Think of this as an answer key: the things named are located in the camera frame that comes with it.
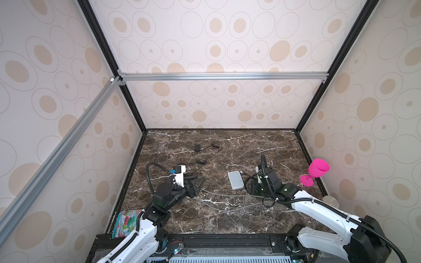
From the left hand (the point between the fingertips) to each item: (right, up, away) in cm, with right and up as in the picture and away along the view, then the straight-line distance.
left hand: (205, 179), depth 73 cm
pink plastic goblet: (+55, +4, +8) cm, 56 cm away
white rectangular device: (+16, -5, +21) cm, 27 cm away
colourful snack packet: (-38, -22, +3) cm, 44 cm away
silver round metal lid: (+55, -9, -2) cm, 56 cm away
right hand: (+23, -5, +11) cm, 26 cm away
